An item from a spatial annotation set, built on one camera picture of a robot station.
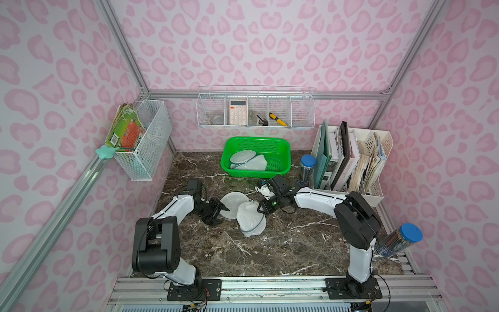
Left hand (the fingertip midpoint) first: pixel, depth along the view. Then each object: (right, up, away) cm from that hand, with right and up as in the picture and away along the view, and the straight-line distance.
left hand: (225, 209), depth 88 cm
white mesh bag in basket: (+10, +23, +18) cm, 31 cm away
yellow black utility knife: (+23, +44, +9) cm, 51 cm away
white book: (+55, +21, -6) cm, 59 cm away
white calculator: (+5, +46, +7) cm, 47 cm away
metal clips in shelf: (+16, +41, +4) cm, 44 cm away
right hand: (+16, 0, +3) cm, 16 cm away
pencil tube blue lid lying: (+65, -7, -18) cm, 68 cm away
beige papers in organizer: (+64, +21, 0) cm, 67 cm away
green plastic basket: (+27, +29, +28) cm, 48 cm away
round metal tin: (-6, +43, +10) cm, 44 cm away
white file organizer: (+77, +6, +16) cm, 79 cm away
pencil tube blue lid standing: (+37, +18, +2) cm, 42 cm away
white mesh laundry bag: (+12, -4, -3) cm, 13 cm away
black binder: (+50, +26, -10) cm, 57 cm away
